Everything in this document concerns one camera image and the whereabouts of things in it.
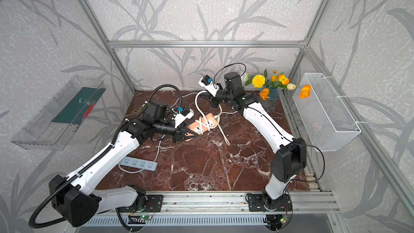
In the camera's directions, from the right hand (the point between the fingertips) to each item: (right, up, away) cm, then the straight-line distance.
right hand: (202, 92), depth 76 cm
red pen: (-49, -9, -6) cm, 50 cm away
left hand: (-2, -18, -8) cm, 20 cm away
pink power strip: (+1, -14, -12) cm, 19 cm away
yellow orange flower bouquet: (+37, +7, +18) cm, 42 cm away
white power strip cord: (+2, -11, -11) cm, 16 cm away
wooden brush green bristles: (-50, -9, +39) cm, 64 cm away
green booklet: (-53, -7, -8) cm, 54 cm away
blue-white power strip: (-34, -37, +7) cm, 50 cm away
